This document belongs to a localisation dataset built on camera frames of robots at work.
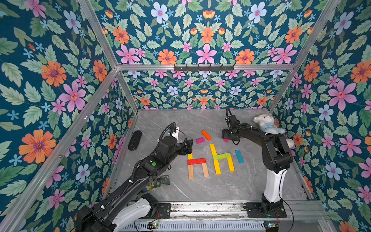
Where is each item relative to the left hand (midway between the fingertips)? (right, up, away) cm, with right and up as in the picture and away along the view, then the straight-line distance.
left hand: (188, 140), depth 75 cm
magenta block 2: (+25, -3, +26) cm, 36 cm away
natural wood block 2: (+10, -19, +12) cm, 25 cm away
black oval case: (-39, -3, +24) cm, 46 cm away
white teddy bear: (+54, +8, +24) cm, 59 cm away
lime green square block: (+19, -13, +19) cm, 30 cm away
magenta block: (+7, -3, +28) cm, 29 cm away
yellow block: (+16, -9, +21) cm, 28 cm away
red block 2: (+7, -15, +16) cm, 23 cm away
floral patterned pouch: (-14, -24, +7) cm, 29 cm away
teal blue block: (+33, -13, +19) cm, 40 cm away
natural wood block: (+1, -20, +11) cm, 23 cm away
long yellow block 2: (+17, -19, +14) cm, 29 cm away
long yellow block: (0, -13, +18) cm, 23 cm away
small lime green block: (+23, -12, +19) cm, 32 cm away
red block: (+1, -15, +15) cm, 21 cm away
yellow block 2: (+26, -17, +15) cm, 35 cm away
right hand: (+29, +1, +27) cm, 40 cm away
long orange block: (+12, 0, +30) cm, 32 cm away
